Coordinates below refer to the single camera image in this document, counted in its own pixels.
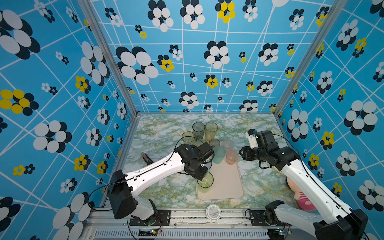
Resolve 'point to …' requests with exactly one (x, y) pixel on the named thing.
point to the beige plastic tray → (227, 182)
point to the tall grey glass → (198, 130)
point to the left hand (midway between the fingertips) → (202, 175)
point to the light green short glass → (199, 143)
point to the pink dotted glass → (231, 157)
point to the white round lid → (213, 212)
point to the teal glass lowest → (219, 152)
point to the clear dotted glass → (228, 145)
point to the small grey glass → (214, 142)
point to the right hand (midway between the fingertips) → (244, 151)
